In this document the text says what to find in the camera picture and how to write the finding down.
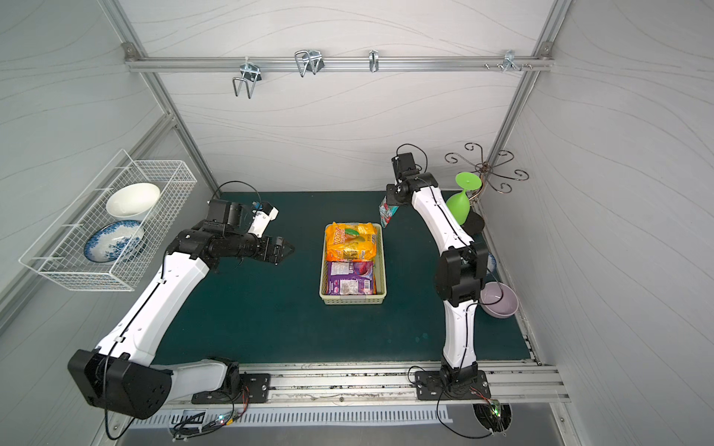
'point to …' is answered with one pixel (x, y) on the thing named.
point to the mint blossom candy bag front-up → (387, 212)
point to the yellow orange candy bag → (350, 241)
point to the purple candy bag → (350, 278)
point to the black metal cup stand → (483, 170)
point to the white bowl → (132, 199)
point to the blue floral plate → (112, 242)
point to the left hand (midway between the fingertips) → (280, 245)
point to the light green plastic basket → (380, 277)
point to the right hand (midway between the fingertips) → (397, 193)
